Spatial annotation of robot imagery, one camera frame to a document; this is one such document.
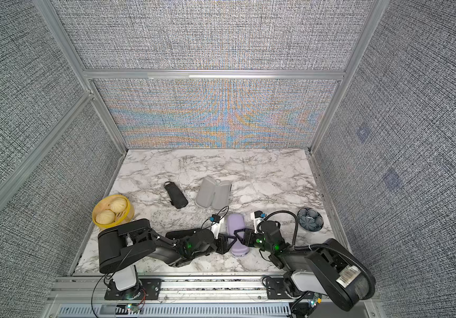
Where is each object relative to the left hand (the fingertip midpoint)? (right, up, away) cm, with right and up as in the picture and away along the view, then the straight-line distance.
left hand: (238, 240), depth 82 cm
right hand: (-1, +3, +3) cm, 4 cm away
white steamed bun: (-58, +9, +4) cm, 59 cm away
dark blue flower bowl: (+33, +7, +8) cm, 35 cm away
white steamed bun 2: (-54, +13, +7) cm, 56 cm away
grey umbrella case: (-1, +6, +3) cm, 7 cm away
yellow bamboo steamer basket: (-53, +7, +7) cm, 54 cm away
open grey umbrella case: (-11, +17, +16) cm, 25 cm away
